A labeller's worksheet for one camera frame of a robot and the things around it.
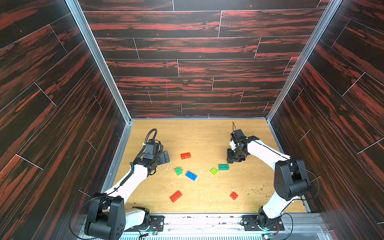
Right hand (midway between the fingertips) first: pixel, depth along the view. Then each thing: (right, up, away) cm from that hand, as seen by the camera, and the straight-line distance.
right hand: (232, 158), depth 93 cm
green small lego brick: (-34, -7, -4) cm, 35 cm away
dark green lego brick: (-6, -5, -1) cm, 8 cm away
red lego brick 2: (-34, -20, -11) cm, 41 cm away
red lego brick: (-30, +1, +5) cm, 30 cm away
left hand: (-44, +2, -4) cm, 44 cm away
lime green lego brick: (-12, -8, -2) cm, 14 cm away
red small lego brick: (-2, -19, -11) cm, 22 cm away
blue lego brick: (-26, -10, -4) cm, 28 cm away
